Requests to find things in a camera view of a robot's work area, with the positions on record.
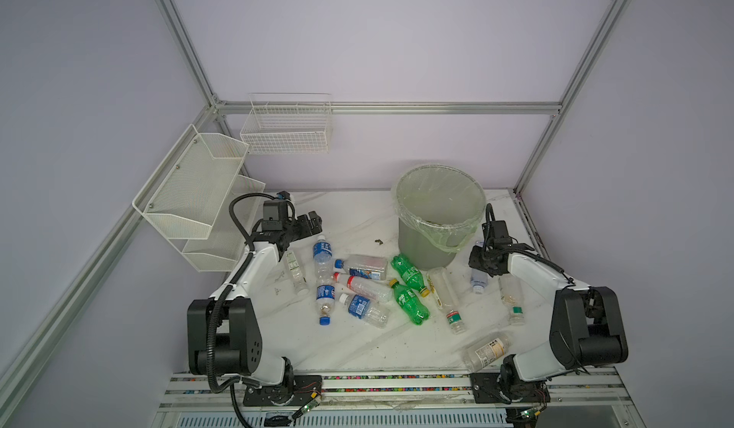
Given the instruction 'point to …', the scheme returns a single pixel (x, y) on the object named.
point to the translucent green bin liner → (442, 203)
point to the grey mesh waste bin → (421, 253)
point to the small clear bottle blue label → (478, 280)
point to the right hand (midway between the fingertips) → (472, 259)
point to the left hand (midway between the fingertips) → (307, 226)
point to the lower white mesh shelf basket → (221, 251)
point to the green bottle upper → (410, 274)
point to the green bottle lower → (406, 299)
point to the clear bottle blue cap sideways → (365, 266)
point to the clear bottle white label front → (485, 353)
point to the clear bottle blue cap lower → (325, 298)
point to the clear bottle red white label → (377, 288)
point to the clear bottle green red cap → (446, 296)
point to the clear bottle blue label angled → (367, 310)
